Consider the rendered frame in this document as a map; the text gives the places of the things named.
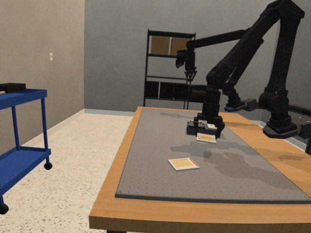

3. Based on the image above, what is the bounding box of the white cassette with copper tabs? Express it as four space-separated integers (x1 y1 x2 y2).
196 133 216 144

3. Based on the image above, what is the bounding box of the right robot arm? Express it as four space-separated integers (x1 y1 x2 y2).
176 28 264 108

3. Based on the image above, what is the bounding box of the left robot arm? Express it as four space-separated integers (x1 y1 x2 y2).
188 0 305 134

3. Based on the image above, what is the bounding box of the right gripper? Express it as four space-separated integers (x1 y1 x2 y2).
185 59 197 82

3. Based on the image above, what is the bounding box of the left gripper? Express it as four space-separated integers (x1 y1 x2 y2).
193 102 225 140

